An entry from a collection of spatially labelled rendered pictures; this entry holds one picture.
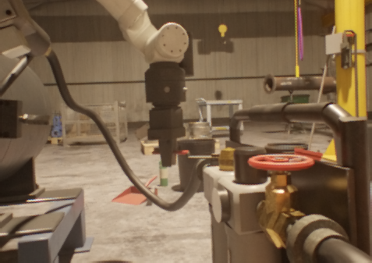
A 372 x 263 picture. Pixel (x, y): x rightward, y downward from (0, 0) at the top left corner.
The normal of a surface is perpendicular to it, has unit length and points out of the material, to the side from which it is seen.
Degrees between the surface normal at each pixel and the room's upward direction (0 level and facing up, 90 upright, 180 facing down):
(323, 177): 90
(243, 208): 90
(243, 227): 90
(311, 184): 90
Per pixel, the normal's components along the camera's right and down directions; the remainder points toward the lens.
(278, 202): -0.21, 0.04
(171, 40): 0.41, 0.00
